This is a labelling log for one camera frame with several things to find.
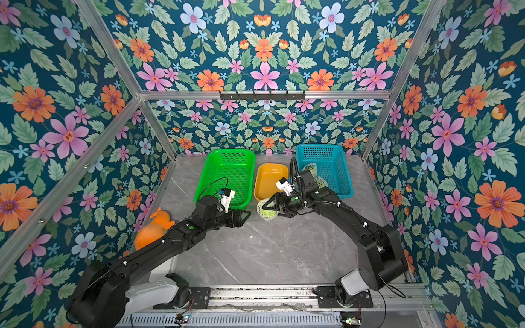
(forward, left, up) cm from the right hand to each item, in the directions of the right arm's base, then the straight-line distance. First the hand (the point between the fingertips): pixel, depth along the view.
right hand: (273, 205), depth 77 cm
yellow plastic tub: (+28, +6, -16) cm, 32 cm away
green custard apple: (-5, +2, +2) cm, 6 cm away
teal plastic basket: (+40, -31, -18) cm, 54 cm away
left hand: (0, +11, -5) cm, 12 cm away
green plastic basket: (+33, +25, -16) cm, 44 cm away
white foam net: (-2, 0, +4) cm, 4 cm away
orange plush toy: (-8, +48, -9) cm, 50 cm away
